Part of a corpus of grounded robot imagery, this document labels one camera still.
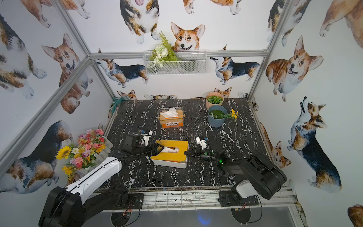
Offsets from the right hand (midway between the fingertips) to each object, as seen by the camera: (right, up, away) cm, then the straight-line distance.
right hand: (186, 150), depth 77 cm
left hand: (-16, +2, +7) cm, 18 cm away
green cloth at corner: (-61, +29, +42) cm, 79 cm away
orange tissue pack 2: (-11, +20, +22) cm, 32 cm away
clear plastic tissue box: (-12, +13, +22) cm, 28 cm away
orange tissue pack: (-9, -1, +5) cm, 11 cm away
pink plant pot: (+20, +31, +29) cm, 47 cm away
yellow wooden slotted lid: (-4, -4, +2) cm, 6 cm away
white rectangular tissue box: (-9, -8, +2) cm, 12 cm away
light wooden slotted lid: (-5, +20, +26) cm, 33 cm away
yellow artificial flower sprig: (+30, +19, +15) cm, 39 cm away
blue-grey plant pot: (+21, +19, +26) cm, 38 cm away
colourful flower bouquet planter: (-51, +2, -1) cm, 51 cm away
